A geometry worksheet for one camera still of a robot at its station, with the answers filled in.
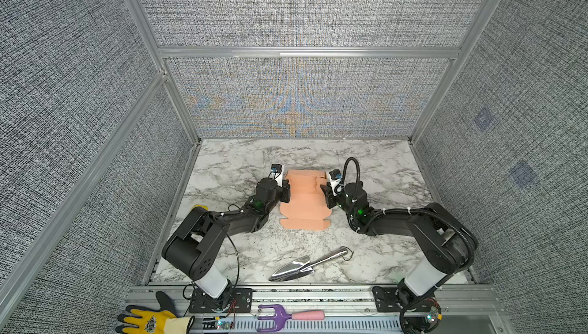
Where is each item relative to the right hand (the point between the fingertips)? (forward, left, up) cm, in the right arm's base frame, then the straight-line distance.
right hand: (324, 183), depth 91 cm
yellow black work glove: (-45, +51, -5) cm, 68 cm away
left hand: (0, +14, +1) cm, 14 cm away
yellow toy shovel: (-5, +51, -9) cm, 52 cm away
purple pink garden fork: (-44, +16, -10) cm, 48 cm away
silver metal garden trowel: (-28, +9, -9) cm, 31 cm away
